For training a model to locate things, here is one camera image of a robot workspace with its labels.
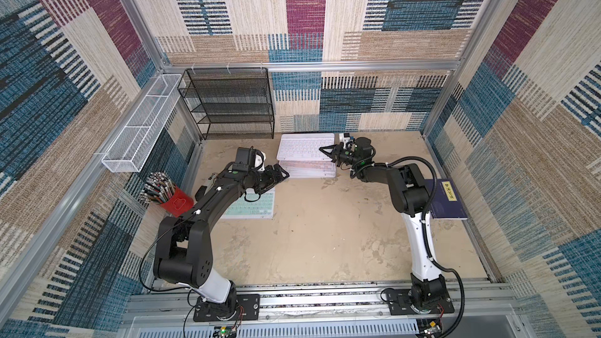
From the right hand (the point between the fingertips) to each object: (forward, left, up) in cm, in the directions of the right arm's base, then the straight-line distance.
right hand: (323, 149), depth 102 cm
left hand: (-18, +16, +4) cm, 24 cm away
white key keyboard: (+2, +8, -1) cm, 8 cm away
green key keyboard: (-22, +25, -11) cm, 35 cm away
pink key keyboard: (-3, +6, -7) cm, 10 cm away
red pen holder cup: (-25, +54, 0) cm, 59 cm away
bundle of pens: (-23, +58, +8) cm, 63 cm away
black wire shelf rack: (+22, +42, +8) cm, 49 cm away
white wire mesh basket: (-17, +59, +24) cm, 66 cm away
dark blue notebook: (-21, -50, -11) cm, 55 cm away
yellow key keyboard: (-6, +6, -11) cm, 13 cm away
